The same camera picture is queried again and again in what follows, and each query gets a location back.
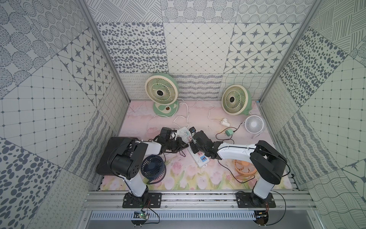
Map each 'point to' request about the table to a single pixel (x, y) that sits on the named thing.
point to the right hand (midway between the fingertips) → (193, 142)
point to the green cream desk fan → (236, 99)
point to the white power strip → (184, 134)
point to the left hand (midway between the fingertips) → (188, 143)
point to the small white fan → (255, 124)
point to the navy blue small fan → (153, 169)
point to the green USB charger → (229, 132)
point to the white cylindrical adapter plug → (225, 122)
